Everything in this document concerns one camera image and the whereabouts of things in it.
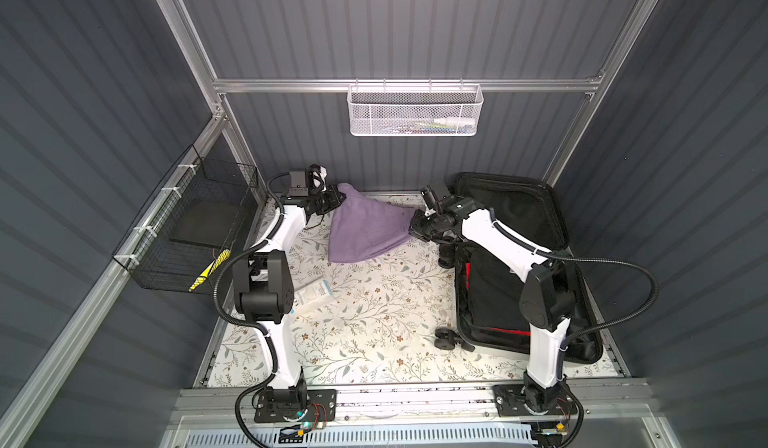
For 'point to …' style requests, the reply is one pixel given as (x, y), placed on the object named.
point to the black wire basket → (146, 253)
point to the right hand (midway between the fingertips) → (410, 232)
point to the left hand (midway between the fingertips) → (343, 194)
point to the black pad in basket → (208, 221)
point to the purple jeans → (361, 225)
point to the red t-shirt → (492, 295)
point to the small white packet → (310, 294)
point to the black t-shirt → (575, 320)
